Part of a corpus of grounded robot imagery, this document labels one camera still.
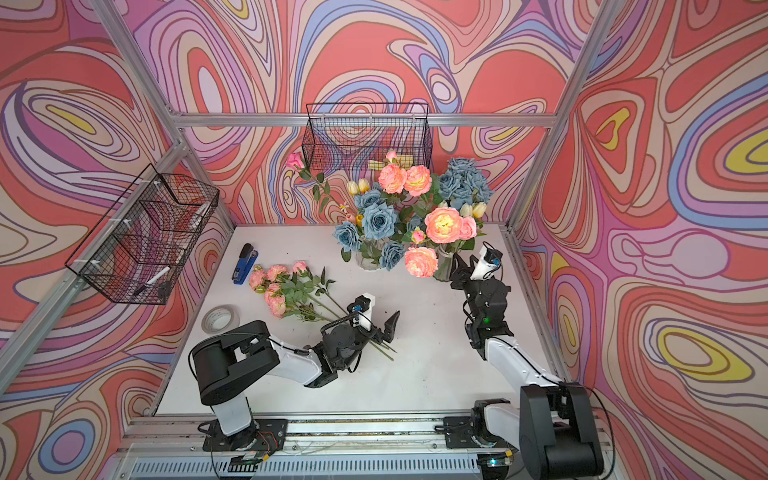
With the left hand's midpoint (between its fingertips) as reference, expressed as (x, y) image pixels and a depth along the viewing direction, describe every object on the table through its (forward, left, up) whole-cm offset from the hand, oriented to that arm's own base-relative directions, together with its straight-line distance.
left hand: (390, 308), depth 82 cm
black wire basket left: (+11, +67, +14) cm, 69 cm away
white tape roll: (+3, +54, -12) cm, 55 cm away
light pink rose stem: (+21, +31, -8) cm, 38 cm away
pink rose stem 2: (+10, +30, -8) cm, 32 cm away
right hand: (+10, -20, +8) cm, 24 cm away
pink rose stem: (+6, +33, -9) cm, 35 cm away
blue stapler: (+26, +52, -12) cm, 60 cm away
